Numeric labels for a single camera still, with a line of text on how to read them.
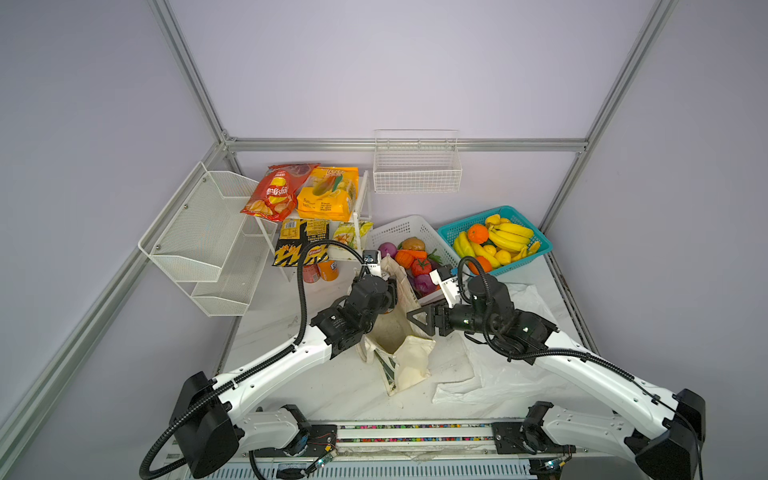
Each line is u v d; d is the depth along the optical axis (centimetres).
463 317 60
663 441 39
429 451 73
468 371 84
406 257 104
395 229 111
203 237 78
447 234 111
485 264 98
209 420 38
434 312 60
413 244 111
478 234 102
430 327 61
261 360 46
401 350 65
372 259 65
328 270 100
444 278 63
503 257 101
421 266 102
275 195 80
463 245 105
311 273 101
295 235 95
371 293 55
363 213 82
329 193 76
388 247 108
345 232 93
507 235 104
